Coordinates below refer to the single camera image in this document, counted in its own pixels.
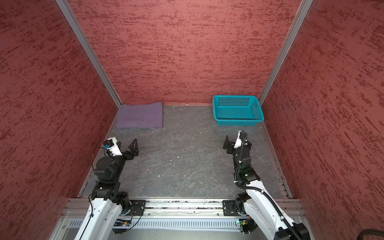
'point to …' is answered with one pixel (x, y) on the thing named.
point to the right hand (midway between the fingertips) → (233, 139)
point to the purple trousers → (144, 116)
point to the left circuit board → (121, 222)
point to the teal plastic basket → (237, 110)
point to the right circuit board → (247, 225)
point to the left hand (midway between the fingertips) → (129, 143)
